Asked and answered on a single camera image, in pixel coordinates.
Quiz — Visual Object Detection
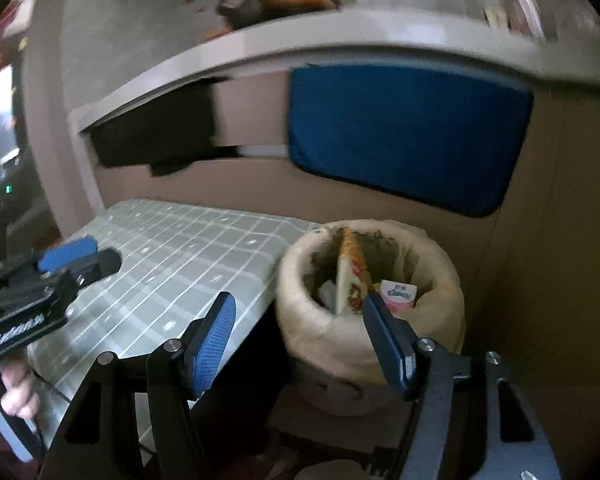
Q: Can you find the pink Kleenex tissue pack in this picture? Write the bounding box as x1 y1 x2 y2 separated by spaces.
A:
378 280 418 315

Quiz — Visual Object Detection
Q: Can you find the yellow snack wrapper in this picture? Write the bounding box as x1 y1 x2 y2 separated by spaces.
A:
335 228 373 315

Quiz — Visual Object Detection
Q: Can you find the beige lined trash bin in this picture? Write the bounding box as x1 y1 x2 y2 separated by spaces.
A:
274 218 466 417

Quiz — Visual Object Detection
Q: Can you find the person's left hand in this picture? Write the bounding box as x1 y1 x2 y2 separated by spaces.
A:
0 352 40 419

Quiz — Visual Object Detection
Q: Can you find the grey grid tablecloth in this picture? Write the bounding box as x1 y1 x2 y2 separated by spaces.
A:
28 200 314 443

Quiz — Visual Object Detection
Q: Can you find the black cloth under counter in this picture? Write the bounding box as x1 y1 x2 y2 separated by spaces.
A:
90 77 222 177

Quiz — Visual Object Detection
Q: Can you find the blue cushion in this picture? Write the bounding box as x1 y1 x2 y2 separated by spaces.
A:
288 65 534 218

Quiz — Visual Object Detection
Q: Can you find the dark frying pan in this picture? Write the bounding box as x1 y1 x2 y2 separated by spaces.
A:
216 0 341 30

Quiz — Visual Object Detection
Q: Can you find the grey counter ledge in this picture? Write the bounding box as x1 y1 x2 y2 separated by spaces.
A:
66 8 600 134

